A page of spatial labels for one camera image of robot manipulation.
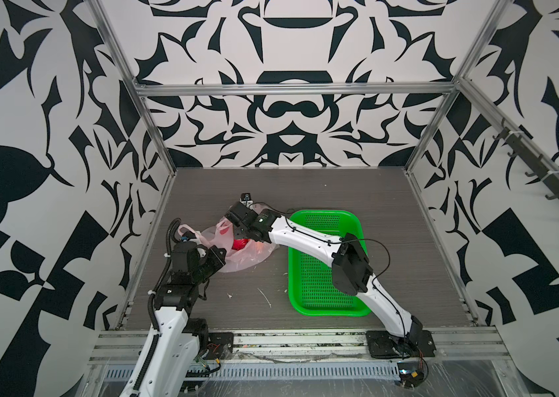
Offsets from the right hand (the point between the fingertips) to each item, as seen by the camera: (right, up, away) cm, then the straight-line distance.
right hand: (238, 223), depth 90 cm
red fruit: (+1, -7, -3) cm, 7 cm away
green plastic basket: (+26, -22, -5) cm, 34 cm away
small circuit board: (+52, -40, -19) cm, 68 cm away
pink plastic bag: (-5, -3, -5) cm, 7 cm away
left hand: (-3, -6, -8) cm, 11 cm away
